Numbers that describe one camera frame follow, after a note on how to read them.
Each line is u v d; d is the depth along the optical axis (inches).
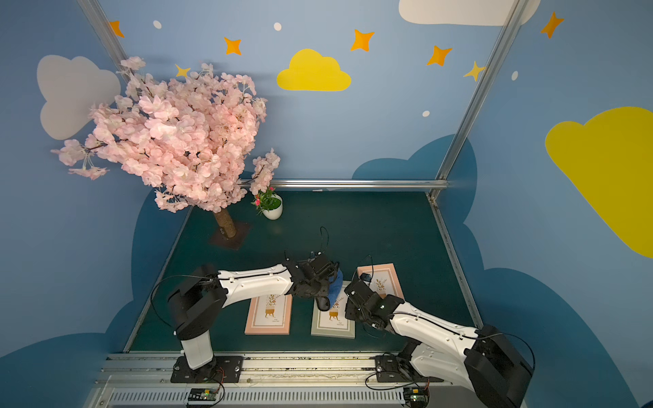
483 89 33.3
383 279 36.7
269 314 33.1
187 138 21.2
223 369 28.9
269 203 40.4
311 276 26.9
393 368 29.5
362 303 25.5
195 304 18.3
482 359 16.2
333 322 32.9
